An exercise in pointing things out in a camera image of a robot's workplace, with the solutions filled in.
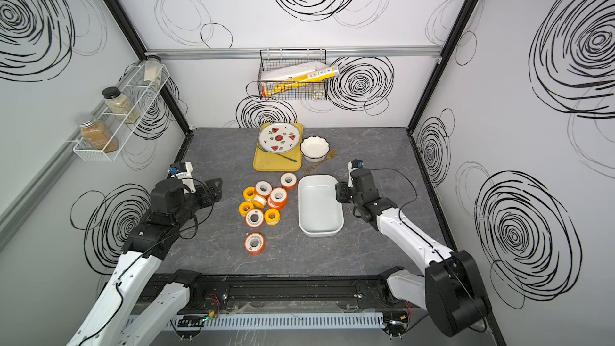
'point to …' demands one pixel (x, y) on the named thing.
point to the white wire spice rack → (142, 95)
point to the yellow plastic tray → (265, 160)
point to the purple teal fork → (281, 155)
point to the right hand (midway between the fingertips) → (342, 186)
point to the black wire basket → (291, 90)
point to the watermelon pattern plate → (279, 138)
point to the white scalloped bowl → (315, 149)
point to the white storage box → (319, 212)
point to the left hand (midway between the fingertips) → (210, 182)
